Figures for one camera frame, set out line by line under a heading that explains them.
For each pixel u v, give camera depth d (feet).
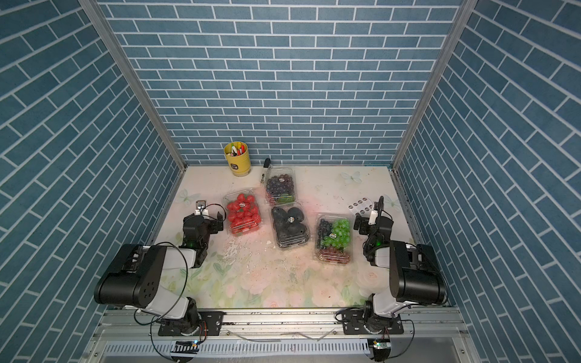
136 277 1.49
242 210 3.22
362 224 2.80
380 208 2.28
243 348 2.53
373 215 2.76
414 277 1.50
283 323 2.47
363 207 3.44
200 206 2.63
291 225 2.94
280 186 3.38
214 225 2.78
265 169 3.78
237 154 3.54
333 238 2.82
